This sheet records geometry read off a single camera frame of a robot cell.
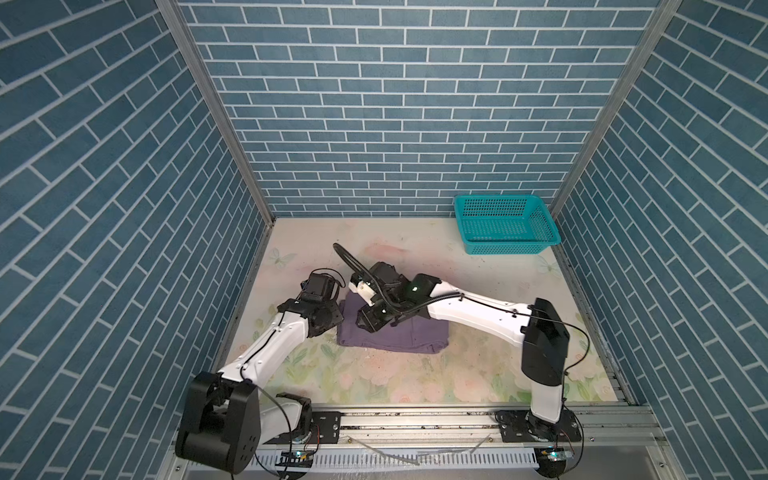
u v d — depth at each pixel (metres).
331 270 0.73
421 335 0.85
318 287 0.69
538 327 0.53
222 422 0.39
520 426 0.74
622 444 0.76
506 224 1.20
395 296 0.61
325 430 0.74
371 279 0.60
